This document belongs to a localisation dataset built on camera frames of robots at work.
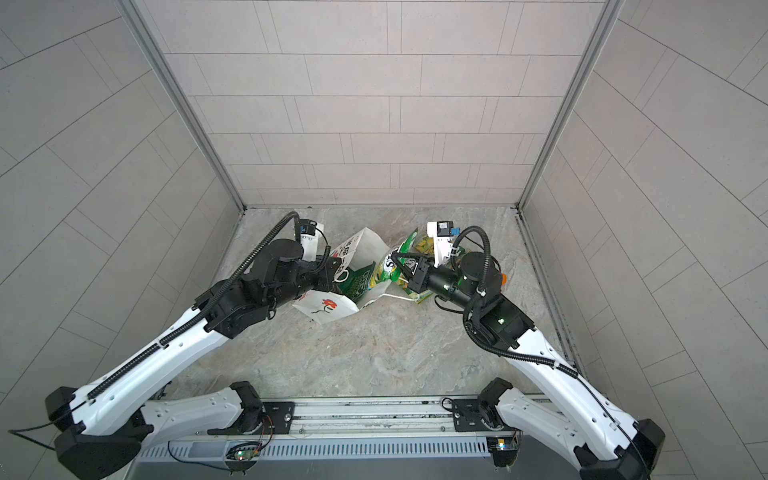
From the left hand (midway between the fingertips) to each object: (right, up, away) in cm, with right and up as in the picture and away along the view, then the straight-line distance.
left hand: (350, 260), depth 66 cm
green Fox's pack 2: (+17, -14, +25) cm, 33 cm away
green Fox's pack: (+8, -1, -5) cm, 10 cm away
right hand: (+9, 0, -6) cm, 11 cm away
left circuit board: (-24, -43, -1) cm, 49 cm away
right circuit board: (+35, -44, +2) cm, 57 cm away
